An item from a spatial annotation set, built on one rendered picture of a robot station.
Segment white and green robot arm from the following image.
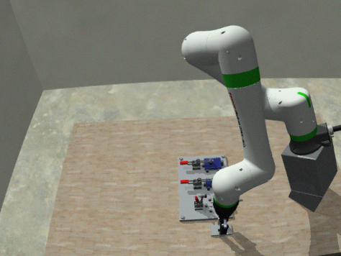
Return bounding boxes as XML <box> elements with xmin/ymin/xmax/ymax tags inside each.
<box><xmin>182</xmin><ymin>26</ymin><xmax>341</xmax><ymax>214</ymax></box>

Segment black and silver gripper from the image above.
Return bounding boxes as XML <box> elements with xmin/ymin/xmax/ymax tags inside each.
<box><xmin>215</xmin><ymin>211</ymin><xmax>233</xmax><ymax>237</ymax></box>

